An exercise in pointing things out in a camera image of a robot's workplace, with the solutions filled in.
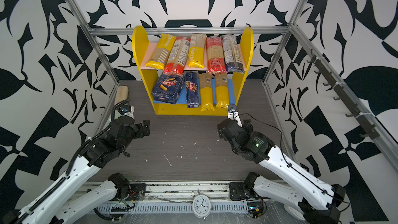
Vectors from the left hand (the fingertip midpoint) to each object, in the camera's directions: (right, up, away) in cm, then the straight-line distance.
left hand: (139, 119), depth 72 cm
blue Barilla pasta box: (+10, +15, +17) cm, 24 cm away
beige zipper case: (-25, +12, +35) cm, 45 cm away
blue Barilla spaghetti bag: (+24, +15, +19) cm, 34 cm away
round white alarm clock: (+29, -37, -5) cm, 47 cm away
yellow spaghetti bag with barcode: (+41, +14, +21) cm, 48 cm away
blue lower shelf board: (+46, +11, +19) cm, 51 cm away
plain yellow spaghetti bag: (+32, +11, +17) cm, 37 cm away
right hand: (+43, -2, -2) cm, 43 cm away
